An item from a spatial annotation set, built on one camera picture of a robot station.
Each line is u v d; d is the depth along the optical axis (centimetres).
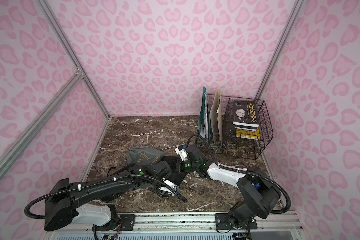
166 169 60
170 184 84
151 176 53
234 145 102
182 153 78
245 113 91
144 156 90
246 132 98
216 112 81
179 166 72
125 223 73
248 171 47
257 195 43
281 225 73
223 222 74
